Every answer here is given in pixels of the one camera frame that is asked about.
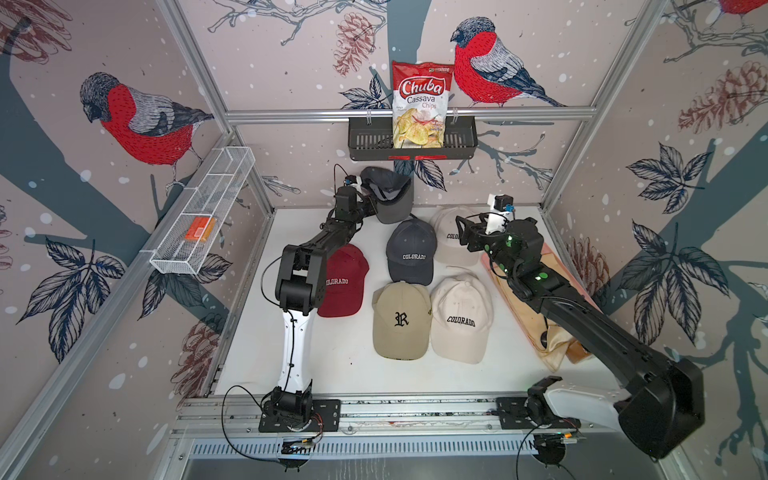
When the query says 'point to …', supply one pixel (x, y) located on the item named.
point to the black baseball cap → (392, 194)
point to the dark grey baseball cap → (411, 246)
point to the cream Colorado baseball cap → (462, 315)
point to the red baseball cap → (346, 269)
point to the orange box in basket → (201, 228)
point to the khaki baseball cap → (401, 320)
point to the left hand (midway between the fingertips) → (383, 191)
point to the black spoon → (544, 338)
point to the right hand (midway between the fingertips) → (467, 214)
